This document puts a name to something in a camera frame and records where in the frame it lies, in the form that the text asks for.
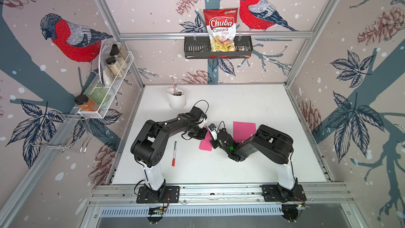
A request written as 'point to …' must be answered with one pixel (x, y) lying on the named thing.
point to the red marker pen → (173, 161)
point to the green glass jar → (97, 92)
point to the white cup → (176, 102)
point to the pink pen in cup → (174, 86)
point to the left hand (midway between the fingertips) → (206, 134)
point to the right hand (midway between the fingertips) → (210, 131)
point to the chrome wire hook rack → (66, 132)
